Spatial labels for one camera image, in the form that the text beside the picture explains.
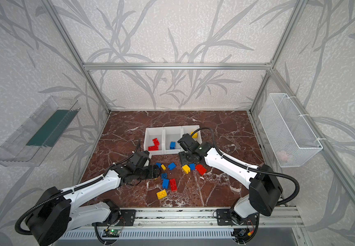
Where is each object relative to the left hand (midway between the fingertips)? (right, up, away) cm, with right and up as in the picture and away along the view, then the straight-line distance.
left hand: (158, 173), depth 84 cm
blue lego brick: (-1, +3, +7) cm, 7 cm away
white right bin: (+18, +24, +21) cm, 36 cm away
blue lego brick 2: (+7, +2, +6) cm, 10 cm away
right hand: (+15, +10, -2) cm, 17 cm away
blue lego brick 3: (+19, +2, +6) cm, 20 cm away
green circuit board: (-19, -24, -13) cm, 33 cm away
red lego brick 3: (+24, +1, +5) cm, 25 cm away
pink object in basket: (+63, +11, -12) cm, 65 cm away
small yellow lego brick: (+2, +2, +5) cm, 6 cm away
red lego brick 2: (-5, +15, +16) cm, 23 cm away
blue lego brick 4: (+4, -5, -1) cm, 7 cm away
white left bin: (-9, +21, +18) cm, 29 cm away
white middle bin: (+5, +19, +23) cm, 30 cm away
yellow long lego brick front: (+2, -10, -3) cm, 11 cm away
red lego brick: (-5, +12, +13) cm, 18 cm away
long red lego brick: (+9, -6, -1) cm, 11 cm away
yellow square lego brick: (+16, +2, +3) cm, 16 cm away
